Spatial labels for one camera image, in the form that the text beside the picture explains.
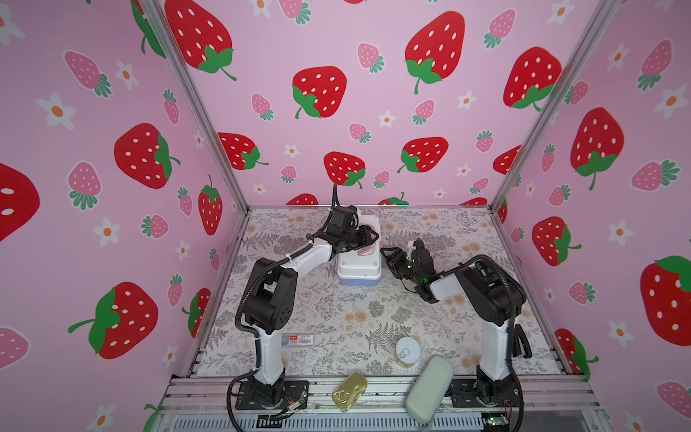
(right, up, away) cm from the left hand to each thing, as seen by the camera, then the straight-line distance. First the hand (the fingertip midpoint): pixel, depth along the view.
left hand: (377, 236), depth 92 cm
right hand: (+1, -7, +5) cm, 8 cm away
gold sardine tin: (-9, -42, -21) cm, 47 cm away
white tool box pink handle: (-6, -10, -4) cm, 12 cm away
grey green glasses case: (+13, -42, -19) cm, 48 cm away
